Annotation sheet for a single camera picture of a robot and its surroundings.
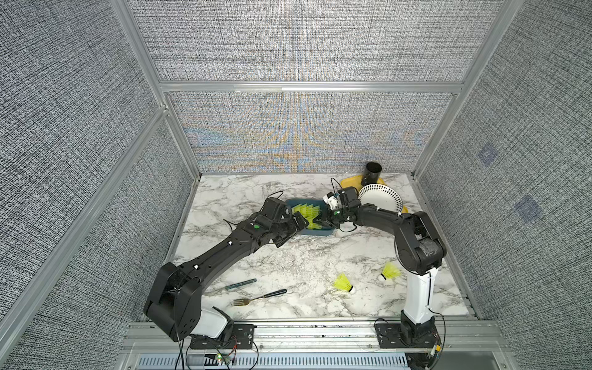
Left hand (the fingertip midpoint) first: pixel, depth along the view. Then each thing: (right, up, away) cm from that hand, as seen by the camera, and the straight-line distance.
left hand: (306, 227), depth 81 cm
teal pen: (-26, -22, +2) cm, 34 cm away
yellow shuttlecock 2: (+3, -1, +14) cm, 14 cm away
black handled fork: (-21, -26, -1) cm, 33 cm away
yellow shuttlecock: (+2, +4, +18) cm, 19 cm away
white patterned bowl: (+37, +11, +29) cm, 49 cm away
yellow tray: (+27, +18, +36) cm, 48 cm away
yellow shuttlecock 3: (+12, -20, 0) cm, 23 cm away
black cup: (+32, +22, +29) cm, 48 cm away
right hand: (+3, +3, +13) cm, 14 cm away
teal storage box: (+8, -3, +11) cm, 14 cm away
